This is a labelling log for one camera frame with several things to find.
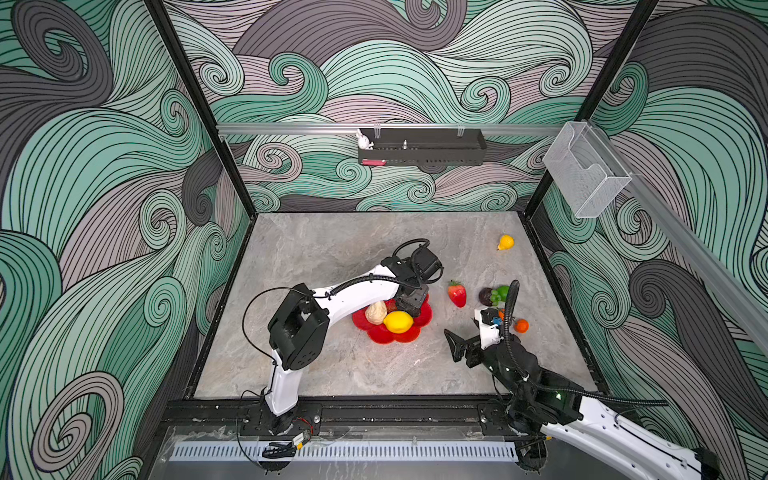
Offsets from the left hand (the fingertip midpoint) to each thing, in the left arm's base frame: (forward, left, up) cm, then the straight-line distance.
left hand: (410, 288), depth 87 cm
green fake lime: (+1, -28, -4) cm, 28 cm away
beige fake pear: (-6, +10, -4) cm, 13 cm away
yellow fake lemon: (-8, +4, -6) cm, 11 cm away
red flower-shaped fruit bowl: (-11, +8, -8) cm, 16 cm away
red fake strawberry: (+2, -16, -6) cm, 17 cm away
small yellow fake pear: (+24, -37, -6) cm, 45 cm away
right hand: (-13, -12, +3) cm, 18 cm away
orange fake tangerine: (-8, -34, -7) cm, 35 cm away
